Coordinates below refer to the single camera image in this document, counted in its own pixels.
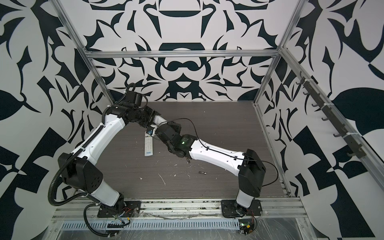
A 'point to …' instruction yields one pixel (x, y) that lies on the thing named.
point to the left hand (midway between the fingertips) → (161, 112)
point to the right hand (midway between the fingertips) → (172, 123)
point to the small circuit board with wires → (247, 226)
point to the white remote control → (148, 141)
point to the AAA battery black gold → (188, 160)
